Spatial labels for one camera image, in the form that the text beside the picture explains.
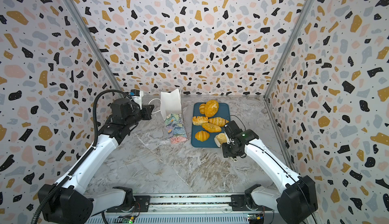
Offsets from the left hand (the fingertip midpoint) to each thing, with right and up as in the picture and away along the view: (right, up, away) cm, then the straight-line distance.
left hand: (153, 103), depth 76 cm
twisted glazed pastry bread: (+22, -11, +27) cm, 37 cm away
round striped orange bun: (+24, -20, +19) cm, 37 cm away
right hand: (+36, -25, +4) cm, 44 cm away
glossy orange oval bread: (+30, -15, +22) cm, 40 cm away
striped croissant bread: (+35, -11, +26) cm, 45 cm away
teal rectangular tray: (+40, -5, +37) cm, 55 cm away
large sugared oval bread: (+31, -2, +30) cm, 43 cm away
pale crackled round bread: (+36, -21, +17) cm, 45 cm away
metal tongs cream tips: (+37, -19, -3) cm, 42 cm away
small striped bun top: (+24, -3, +33) cm, 41 cm away
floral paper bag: (+5, 0, +17) cm, 18 cm away
